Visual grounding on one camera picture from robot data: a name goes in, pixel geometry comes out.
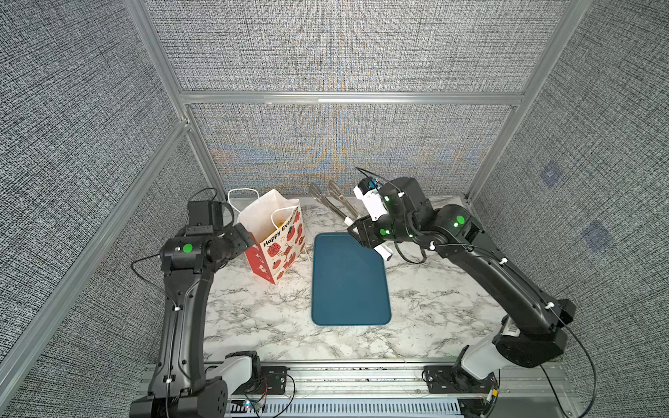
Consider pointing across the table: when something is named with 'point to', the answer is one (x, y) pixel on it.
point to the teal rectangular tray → (350, 283)
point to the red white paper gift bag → (275, 225)
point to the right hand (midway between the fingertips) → (357, 219)
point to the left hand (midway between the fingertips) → (240, 240)
